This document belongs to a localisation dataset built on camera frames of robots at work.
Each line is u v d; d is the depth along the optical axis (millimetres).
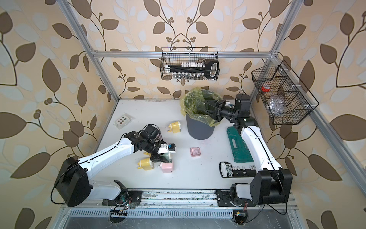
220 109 652
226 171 826
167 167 788
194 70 849
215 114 676
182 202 738
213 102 669
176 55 912
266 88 807
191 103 825
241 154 847
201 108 851
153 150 680
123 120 1042
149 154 884
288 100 726
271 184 393
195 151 915
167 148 678
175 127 963
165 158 731
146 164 797
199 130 987
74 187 404
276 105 701
